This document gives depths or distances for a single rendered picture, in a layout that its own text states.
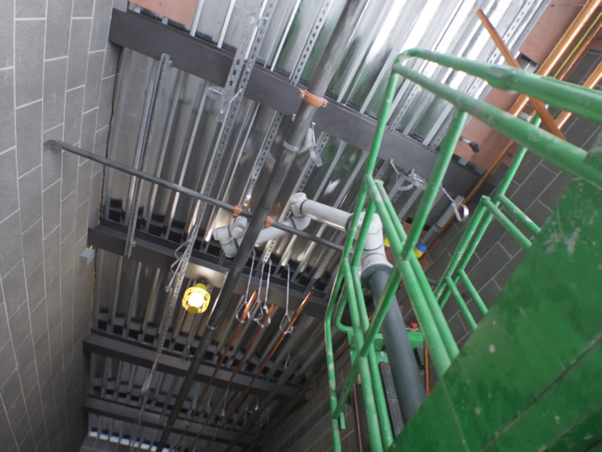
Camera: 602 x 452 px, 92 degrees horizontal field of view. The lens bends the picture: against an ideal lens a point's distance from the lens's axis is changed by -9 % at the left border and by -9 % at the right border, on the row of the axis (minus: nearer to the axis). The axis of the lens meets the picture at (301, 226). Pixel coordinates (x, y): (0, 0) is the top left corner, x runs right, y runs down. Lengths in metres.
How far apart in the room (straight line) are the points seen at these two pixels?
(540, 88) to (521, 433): 0.55
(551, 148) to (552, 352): 0.27
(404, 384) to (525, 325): 0.90
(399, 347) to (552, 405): 1.01
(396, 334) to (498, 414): 0.96
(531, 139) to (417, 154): 2.08
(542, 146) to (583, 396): 0.32
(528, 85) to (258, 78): 1.87
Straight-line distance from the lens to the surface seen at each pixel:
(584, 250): 0.48
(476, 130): 2.97
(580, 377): 0.49
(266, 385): 4.96
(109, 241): 3.36
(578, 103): 0.63
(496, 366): 0.60
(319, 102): 1.70
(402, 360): 1.44
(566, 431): 0.52
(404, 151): 2.58
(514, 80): 0.77
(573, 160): 0.51
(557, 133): 1.39
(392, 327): 1.54
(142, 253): 3.30
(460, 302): 1.79
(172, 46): 2.46
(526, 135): 0.59
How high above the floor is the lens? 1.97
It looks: 57 degrees up
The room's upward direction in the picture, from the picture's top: straight up
